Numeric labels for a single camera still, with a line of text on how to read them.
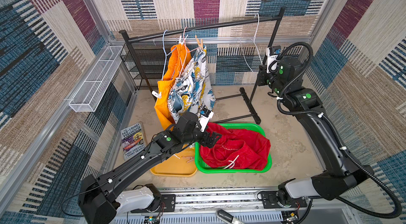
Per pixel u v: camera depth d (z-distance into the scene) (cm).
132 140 92
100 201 38
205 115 63
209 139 64
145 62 108
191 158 85
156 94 60
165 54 64
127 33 56
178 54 74
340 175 39
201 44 79
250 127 90
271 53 55
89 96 71
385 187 35
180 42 79
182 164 85
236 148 78
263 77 60
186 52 85
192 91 76
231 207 73
